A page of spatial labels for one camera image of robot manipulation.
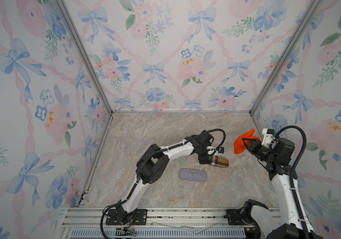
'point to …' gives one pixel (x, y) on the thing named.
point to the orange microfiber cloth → (239, 145)
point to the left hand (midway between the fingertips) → (211, 153)
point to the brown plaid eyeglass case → (218, 161)
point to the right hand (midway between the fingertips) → (244, 139)
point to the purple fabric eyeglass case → (192, 175)
